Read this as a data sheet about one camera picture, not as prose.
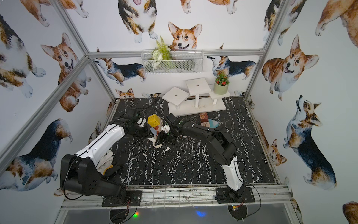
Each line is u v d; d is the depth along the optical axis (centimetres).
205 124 94
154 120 90
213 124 100
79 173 42
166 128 85
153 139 83
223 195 73
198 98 108
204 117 98
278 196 75
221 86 95
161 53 82
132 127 64
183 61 93
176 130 68
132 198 74
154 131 88
